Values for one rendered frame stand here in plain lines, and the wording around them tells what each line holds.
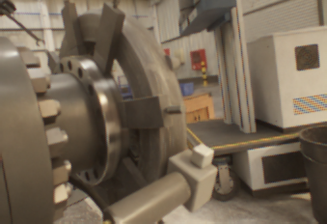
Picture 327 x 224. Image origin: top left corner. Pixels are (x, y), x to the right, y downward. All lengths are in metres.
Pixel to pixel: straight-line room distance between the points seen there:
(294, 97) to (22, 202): 1.26
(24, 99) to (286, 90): 1.20
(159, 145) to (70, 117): 0.26
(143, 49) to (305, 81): 1.01
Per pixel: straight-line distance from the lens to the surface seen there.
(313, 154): 1.16
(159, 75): 0.60
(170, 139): 0.61
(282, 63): 1.38
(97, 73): 0.72
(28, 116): 0.54
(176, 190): 0.57
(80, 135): 0.70
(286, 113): 1.40
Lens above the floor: 0.72
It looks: 4 degrees down
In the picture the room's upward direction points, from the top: 8 degrees counter-clockwise
